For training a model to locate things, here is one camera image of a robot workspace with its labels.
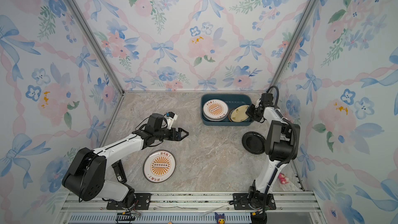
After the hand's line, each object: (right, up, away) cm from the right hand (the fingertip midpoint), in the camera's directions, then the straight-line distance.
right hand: (248, 111), depth 99 cm
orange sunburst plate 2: (-54, -30, -14) cm, 63 cm away
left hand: (-40, -11, -14) cm, 44 cm away
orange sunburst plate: (-21, +1, +7) cm, 22 cm away
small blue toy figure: (-22, -46, -32) cm, 60 cm away
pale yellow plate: (-5, -2, +6) cm, 8 cm away
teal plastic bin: (-8, +8, +14) cm, 18 cm away
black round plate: (+1, -18, -7) cm, 20 cm away
